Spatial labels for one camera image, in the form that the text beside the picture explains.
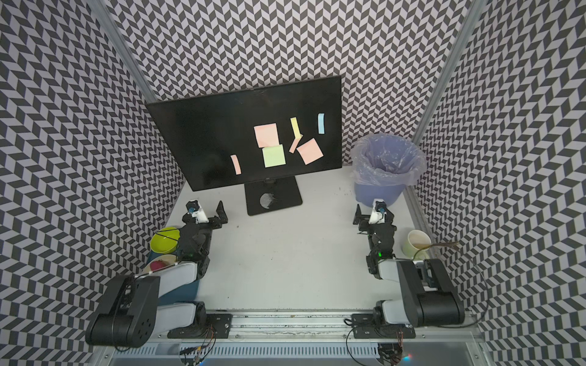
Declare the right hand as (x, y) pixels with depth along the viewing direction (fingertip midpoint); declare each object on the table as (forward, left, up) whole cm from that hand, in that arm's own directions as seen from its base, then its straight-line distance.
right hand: (369, 208), depth 88 cm
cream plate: (-17, +76, -8) cm, 78 cm away
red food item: (-18, +81, -9) cm, 84 cm away
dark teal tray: (-28, +67, -10) cm, 73 cm away
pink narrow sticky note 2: (+9, +50, +15) cm, 53 cm away
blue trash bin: (+8, 0, 0) cm, 8 cm away
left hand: (0, +62, +4) cm, 62 cm away
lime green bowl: (-8, +83, -11) cm, 84 cm away
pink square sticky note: (+12, +23, +20) cm, 33 cm away
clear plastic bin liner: (+22, -11, +5) cm, 25 cm away
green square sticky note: (+10, +36, +19) cm, 42 cm away
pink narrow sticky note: (+13, +29, +22) cm, 38 cm away
